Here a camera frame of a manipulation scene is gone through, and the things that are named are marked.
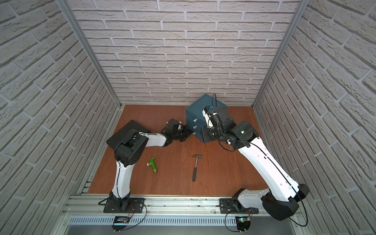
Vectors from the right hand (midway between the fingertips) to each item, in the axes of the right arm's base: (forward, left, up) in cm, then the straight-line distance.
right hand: (205, 131), depth 67 cm
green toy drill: (-2, +31, -28) cm, 42 cm away
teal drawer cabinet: (+18, +4, -11) cm, 21 cm away
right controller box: (-34, -16, -31) cm, 49 cm away
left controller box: (-29, +44, -29) cm, 60 cm away
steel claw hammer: (-9, +6, -31) cm, 32 cm away
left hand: (+18, +3, -24) cm, 30 cm away
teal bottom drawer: (+17, +4, -25) cm, 30 cm away
